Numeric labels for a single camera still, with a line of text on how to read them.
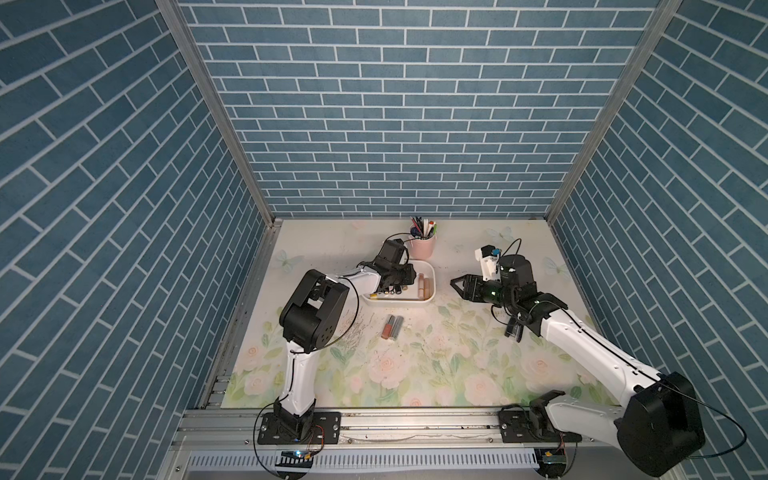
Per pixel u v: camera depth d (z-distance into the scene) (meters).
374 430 0.75
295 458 0.72
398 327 0.91
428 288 0.99
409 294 0.99
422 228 1.05
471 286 0.72
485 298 0.72
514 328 0.85
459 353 0.87
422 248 1.02
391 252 0.81
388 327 0.91
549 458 0.74
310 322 0.53
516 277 0.62
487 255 0.74
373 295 0.97
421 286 1.00
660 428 0.40
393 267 0.80
